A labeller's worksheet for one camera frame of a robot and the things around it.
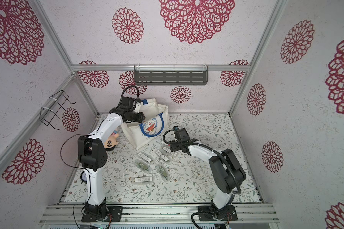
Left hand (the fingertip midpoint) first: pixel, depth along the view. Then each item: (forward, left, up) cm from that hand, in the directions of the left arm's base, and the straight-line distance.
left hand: (143, 117), depth 96 cm
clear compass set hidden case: (-21, -13, -14) cm, 29 cm away
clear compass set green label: (-29, -1, -14) cm, 32 cm away
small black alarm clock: (-36, +33, -13) cm, 51 cm away
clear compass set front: (-37, -2, -13) cm, 40 cm away
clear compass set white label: (-23, -2, -13) cm, 27 cm away
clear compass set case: (-18, -18, -15) cm, 29 cm away
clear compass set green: (-33, -14, -15) cm, 39 cm away
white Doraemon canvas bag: (-1, -8, -5) cm, 10 cm away
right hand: (-14, -21, -8) cm, 27 cm away
